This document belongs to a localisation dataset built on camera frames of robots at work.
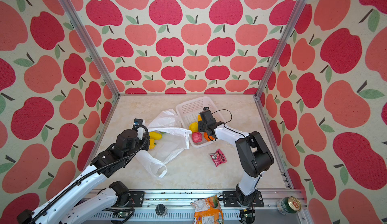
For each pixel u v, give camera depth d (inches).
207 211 26.9
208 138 33.1
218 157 34.5
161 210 25.0
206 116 29.5
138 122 25.2
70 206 17.2
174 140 37.5
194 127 36.9
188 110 42.4
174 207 29.1
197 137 35.5
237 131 21.9
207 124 29.0
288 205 25.1
